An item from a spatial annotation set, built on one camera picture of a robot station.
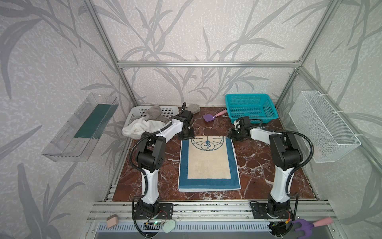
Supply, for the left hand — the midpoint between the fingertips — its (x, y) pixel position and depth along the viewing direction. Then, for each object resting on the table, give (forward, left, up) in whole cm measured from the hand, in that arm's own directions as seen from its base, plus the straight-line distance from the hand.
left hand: (192, 132), depth 97 cm
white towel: (0, +31, +7) cm, 32 cm away
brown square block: (-48, +36, -3) cm, 60 cm away
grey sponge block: (+26, 0, -4) cm, 26 cm away
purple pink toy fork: (-50, -56, -4) cm, 75 cm away
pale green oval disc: (-50, +9, -2) cm, 51 cm away
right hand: (+4, -25, -4) cm, 26 cm away
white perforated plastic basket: (+18, +40, 0) cm, 43 cm away
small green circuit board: (-49, +15, -5) cm, 52 cm away
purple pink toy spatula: (+18, -13, -6) cm, 23 cm away
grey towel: (+14, +27, +3) cm, 31 cm away
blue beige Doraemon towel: (-19, -11, -5) cm, 23 cm away
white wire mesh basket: (-20, -60, +29) cm, 69 cm away
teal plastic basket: (+29, -53, -6) cm, 61 cm away
